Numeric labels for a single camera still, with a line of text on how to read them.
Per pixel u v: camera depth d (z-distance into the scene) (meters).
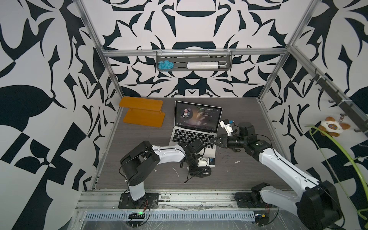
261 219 0.71
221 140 0.70
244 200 0.72
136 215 0.73
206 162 0.73
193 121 0.97
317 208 0.40
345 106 0.58
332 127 0.60
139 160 0.51
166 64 0.91
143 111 1.10
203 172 0.80
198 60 0.94
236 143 0.67
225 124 0.73
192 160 0.73
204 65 0.89
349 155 0.55
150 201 0.75
